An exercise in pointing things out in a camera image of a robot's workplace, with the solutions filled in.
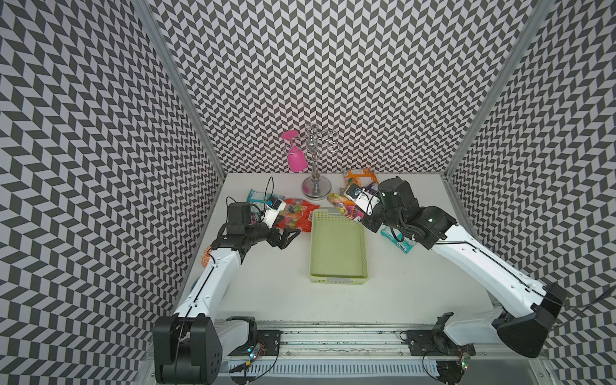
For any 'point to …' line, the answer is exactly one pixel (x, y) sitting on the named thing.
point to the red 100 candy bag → (296, 214)
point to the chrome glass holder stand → (317, 186)
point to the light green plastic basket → (338, 248)
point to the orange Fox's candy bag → (346, 206)
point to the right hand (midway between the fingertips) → (362, 207)
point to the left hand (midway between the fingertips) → (288, 225)
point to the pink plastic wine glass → (297, 160)
